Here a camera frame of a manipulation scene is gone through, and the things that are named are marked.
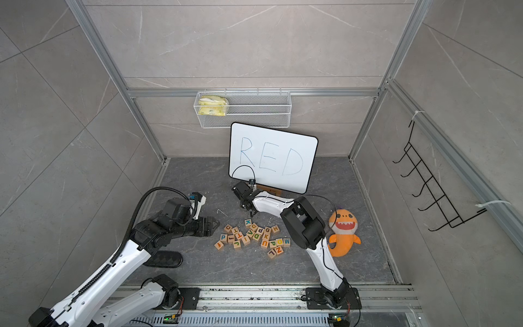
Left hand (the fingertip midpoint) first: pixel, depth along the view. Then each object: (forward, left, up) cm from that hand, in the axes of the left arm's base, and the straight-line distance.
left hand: (213, 220), depth 75 cm
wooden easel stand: (+23, -23, -15) cm, 36 cm away
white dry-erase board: (+31, -25, 0) cm, 40 cm away
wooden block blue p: (-1, -1, -15) cm, 15 cm away
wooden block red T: (0, -8, -15) cm, 17 cm away
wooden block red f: (-4, 0, -15) cm, 16 cm away
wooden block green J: (-4, -7, -15) cm, 17 cm away
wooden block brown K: (-1, -20, -15) cm, 25 cm away
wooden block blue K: (+6, -12, -15) cm, 20 cm away
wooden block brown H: (+2, -24, -15) cm, 28 cm away
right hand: (+17, -12, -18) cm, 28 cm away
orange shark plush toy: (+2, -52, -10) cm, 53 cm away
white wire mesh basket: (+55, -20, +12) cm, 60 cm away
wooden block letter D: (-1, -16, -15) cm, 22 cm away
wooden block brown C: (+3, -3, -15) cm, 15 cm away
